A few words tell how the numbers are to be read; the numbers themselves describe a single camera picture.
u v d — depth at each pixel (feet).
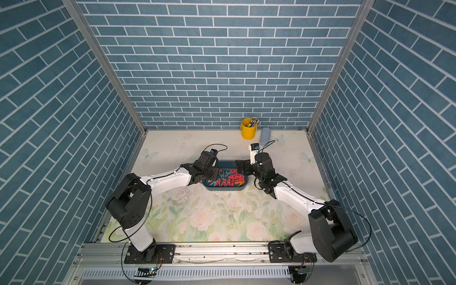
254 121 3.38
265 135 3.80
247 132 3.71
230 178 3.16
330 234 1.39
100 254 2.46
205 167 2.36
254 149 2.43
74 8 2.29
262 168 2.13
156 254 2.26
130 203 1.54
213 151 2.76
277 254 2.42
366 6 2.31
